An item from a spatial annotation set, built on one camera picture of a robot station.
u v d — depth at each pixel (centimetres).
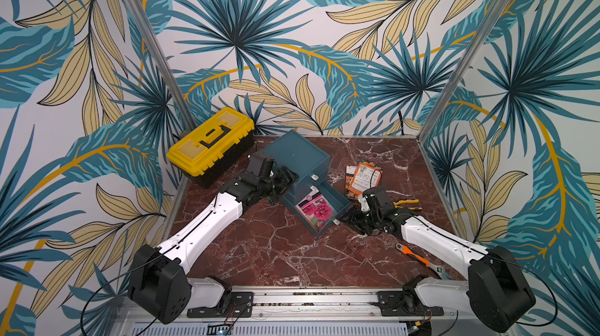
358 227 75
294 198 84
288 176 71
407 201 97
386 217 64
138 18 76
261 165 59
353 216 75
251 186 59
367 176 104
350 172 106
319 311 73
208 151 91
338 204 97
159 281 39
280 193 71
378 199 67
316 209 93
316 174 82
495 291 41
